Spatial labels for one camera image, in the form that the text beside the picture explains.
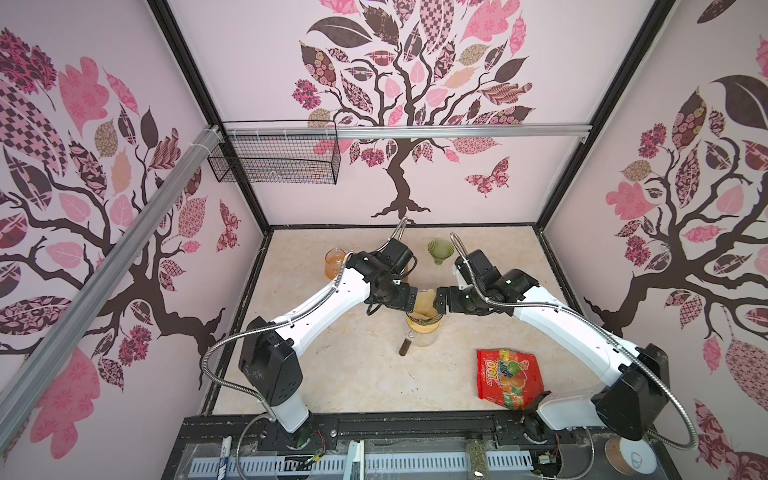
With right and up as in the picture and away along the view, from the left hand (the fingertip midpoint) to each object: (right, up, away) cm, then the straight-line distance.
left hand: (396, 305), depth 80 cm
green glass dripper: (+16, +16, +24) cm, 33 cm away
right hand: (+14, +1, 0) cm, 14 cm away
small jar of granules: (+19, -33, -13) cm, 40 cm away
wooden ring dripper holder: (+7, -7, 0) cm, 10 cm away
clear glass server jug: (+7, -12, +10) cm, 17 cm away
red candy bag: (+31, -20, 0) cm, 37 cm away
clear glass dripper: (+7, -4, -1) cm, 8 cm away
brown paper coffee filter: (+8, 0, -1) cm, 8 cm away
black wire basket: (-39, +47, +15) cm, 63 cm away
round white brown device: (+53, -32, -14) cm, 63 cm away
